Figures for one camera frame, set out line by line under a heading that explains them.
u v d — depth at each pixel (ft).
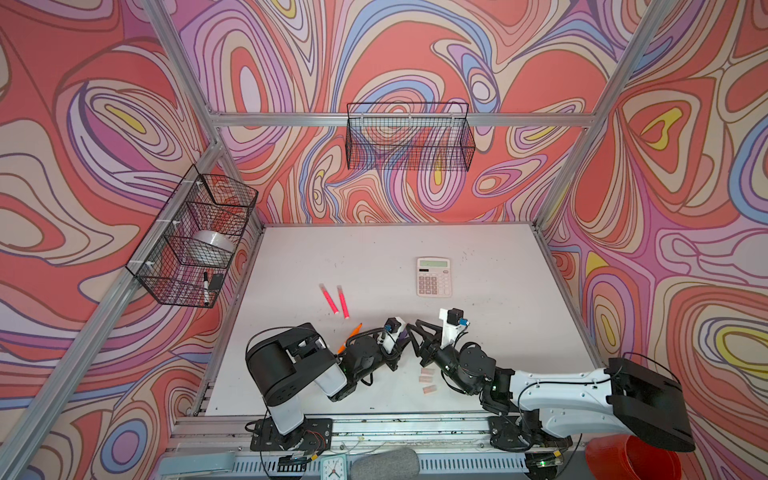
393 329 2.40
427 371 2.70
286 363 1.56
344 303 3.22
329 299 3.23
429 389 2.64
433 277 3.33
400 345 2.64
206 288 2.36
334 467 2.22
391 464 2.20
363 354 2.18
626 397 1.57
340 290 3.31
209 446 2.40
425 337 2.18
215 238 2.41
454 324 2.10
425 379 2.70
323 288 3.32
